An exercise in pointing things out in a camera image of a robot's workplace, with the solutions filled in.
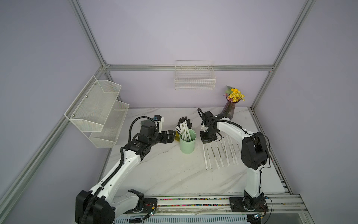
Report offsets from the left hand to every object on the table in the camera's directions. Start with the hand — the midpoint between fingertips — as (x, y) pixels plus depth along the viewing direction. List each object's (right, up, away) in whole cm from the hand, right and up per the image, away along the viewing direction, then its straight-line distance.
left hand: (167, 134), depth 79 cm
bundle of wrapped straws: (+10, +2, +7) cm, 12 cm away
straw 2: (+26, -17, +11) cm, 33 cm away
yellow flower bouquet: (+44, +26, +16) cm, 54 cm away
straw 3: (+34, -16, +14) cm, 40 cm away
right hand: (+23, -7, +13) cm, 28 cm away
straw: (+23, -16, +10) cm, 30 cm away
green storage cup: (+12, -10, +10) cm, 19 cm away
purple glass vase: (+44, +16, +25) cm, 53 cm away
